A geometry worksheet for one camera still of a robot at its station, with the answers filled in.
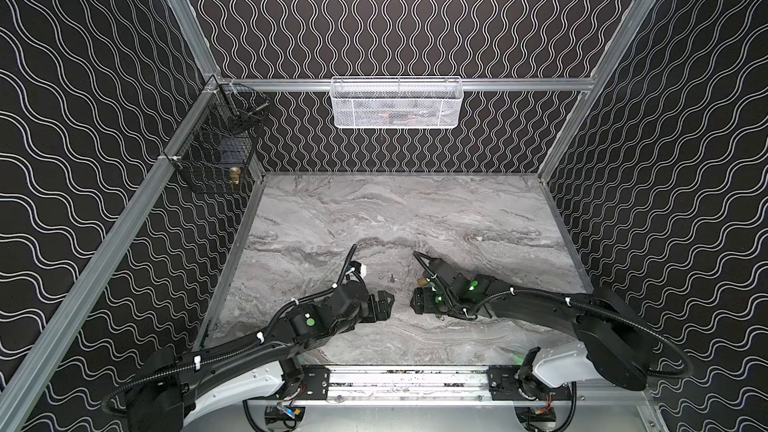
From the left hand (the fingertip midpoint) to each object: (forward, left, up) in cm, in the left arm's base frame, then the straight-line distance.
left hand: (391, 304), depth 76 cm
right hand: (+4, -8, -9) cm, 13 cm away
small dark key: (+13, 0, -11) cm, 17 cm away
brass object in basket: (+24, +41, +22) cm, 52 cm away
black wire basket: (+41, +56, +16) cm, 71 cm away
